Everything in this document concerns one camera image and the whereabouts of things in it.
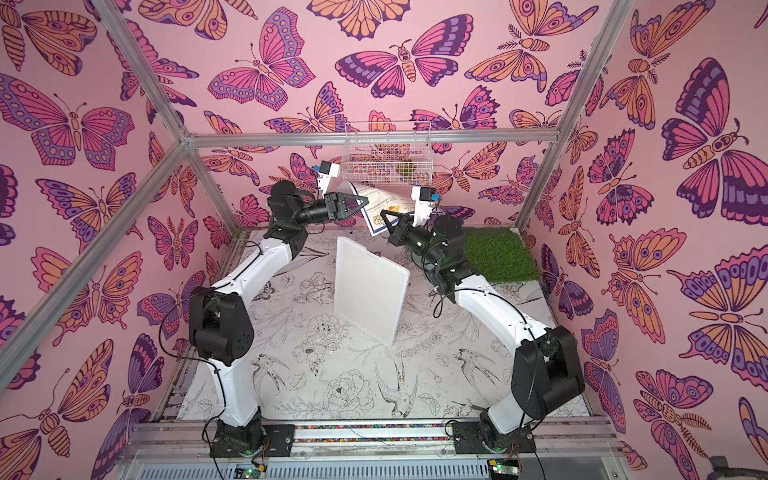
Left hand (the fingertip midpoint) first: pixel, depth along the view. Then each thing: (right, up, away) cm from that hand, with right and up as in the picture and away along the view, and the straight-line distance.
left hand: (371, 205), depth 73 cm
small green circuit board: (-27, -65, -2) cm, 70 cm away
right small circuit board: (+32, -63, -2) cm, 71 cm away
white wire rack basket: (+4, +20, +33) cm, 39 cm away
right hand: (+3, -1, -1) cm, 4 cm away
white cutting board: (-2, -23, +20) cm, 31 cm away
